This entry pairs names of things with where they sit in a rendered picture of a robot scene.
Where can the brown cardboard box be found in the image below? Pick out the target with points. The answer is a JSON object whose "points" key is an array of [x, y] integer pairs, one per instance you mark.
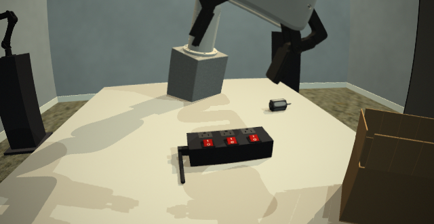
{"points": [[390, 176]]}

